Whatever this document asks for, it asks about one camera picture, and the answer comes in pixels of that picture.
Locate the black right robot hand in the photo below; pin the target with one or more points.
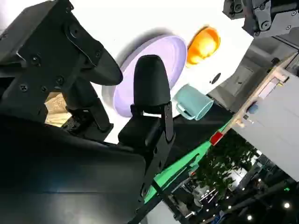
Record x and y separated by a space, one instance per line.
58 168

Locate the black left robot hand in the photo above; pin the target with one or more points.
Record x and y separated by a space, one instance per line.
264 16

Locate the beige towel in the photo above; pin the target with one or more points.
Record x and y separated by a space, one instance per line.
54 107

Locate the orange and white bread roll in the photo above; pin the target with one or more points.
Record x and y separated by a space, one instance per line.
204 45

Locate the grey workshop cabinet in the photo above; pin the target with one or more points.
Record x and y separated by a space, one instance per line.
271 112

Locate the lilac plate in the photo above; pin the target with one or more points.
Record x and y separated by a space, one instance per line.
161 51

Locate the pale green mug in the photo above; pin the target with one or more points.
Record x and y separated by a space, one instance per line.
191 100

